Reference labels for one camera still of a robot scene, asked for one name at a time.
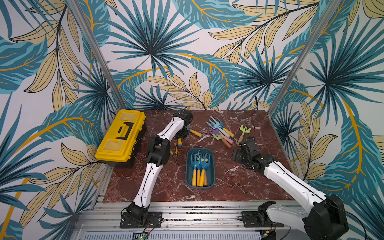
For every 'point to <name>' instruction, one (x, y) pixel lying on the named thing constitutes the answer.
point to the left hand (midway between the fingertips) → (180, 137)
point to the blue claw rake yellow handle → (194, 132)
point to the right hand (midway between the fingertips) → (240, 155)
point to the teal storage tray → (210, 169)
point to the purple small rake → (216, 131)
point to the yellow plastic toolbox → (120, 147)
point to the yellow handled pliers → (175, 154)
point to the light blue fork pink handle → (216, 125)
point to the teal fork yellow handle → (221, 126)
